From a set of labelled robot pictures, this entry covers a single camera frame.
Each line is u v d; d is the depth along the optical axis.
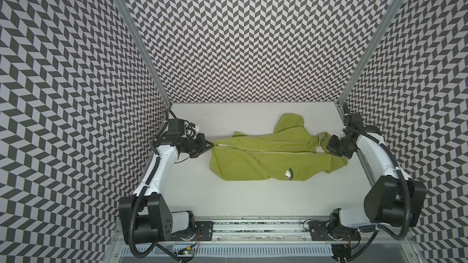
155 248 0.68
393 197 0.41
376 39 0.85
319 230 0.73
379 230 0.48
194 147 0.71
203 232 0.72
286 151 0.91
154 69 1.04
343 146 0.70
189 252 0.66
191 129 0.77
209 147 0.77
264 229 0.74
